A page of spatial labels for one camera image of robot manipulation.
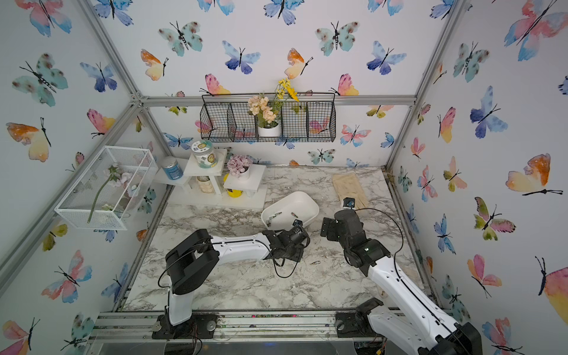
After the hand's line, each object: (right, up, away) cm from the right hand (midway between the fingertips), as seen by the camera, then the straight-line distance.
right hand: (338, 219), depth 80 cm
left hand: (-13, -14, +10) cm, 21 cm away
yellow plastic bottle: (-43, +9, +24) cm, 50 cm away
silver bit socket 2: (-6, -18, +9) cm, 21 cm away
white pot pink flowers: (-37, +20, +7) cm, 42 cm away
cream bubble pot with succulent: (-57, +13, +25) cm, 63 cm away
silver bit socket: (-24, -1, +22) cm, 33 cm away
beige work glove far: (+12, +12, +34) cm, 38 cm away
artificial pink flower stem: (-76, +15, -4) cm, 77 cm away
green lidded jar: (-50, +24, +5) cm, 56 cm away
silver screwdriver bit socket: (-16, -1, +22) cm, 27 cm away
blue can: (-65, +19, +11) cm, 69 cm away
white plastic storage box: (-22, -1, +22) cm, 31 cm away
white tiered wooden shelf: (-67, +10, +28) cm, 73 cm away
